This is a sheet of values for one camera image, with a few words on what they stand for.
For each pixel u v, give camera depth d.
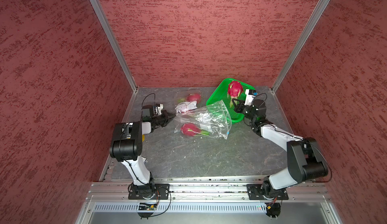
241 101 0.81
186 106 0.98
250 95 0.78
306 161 0.45
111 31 0.88
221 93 1.13
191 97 1.06
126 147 0.50
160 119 0.85
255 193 0.74
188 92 1.18
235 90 0.88
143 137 0.74
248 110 0.77
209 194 0.74
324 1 0.76
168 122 0.88
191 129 0.88
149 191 0.68
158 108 0.90
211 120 0.88
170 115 0.90
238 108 0.79
